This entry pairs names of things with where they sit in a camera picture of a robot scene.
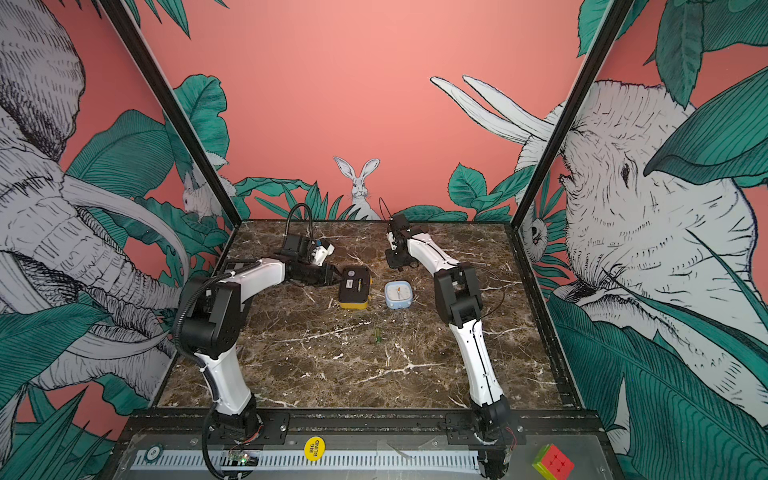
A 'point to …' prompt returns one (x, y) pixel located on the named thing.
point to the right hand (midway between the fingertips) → (394, 257)
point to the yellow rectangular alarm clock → (354, 287)
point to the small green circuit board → (243, 458)
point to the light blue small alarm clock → (398, 294)
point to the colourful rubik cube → (552, 463)
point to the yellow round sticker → (314, 448)
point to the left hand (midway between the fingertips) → (344, 274)
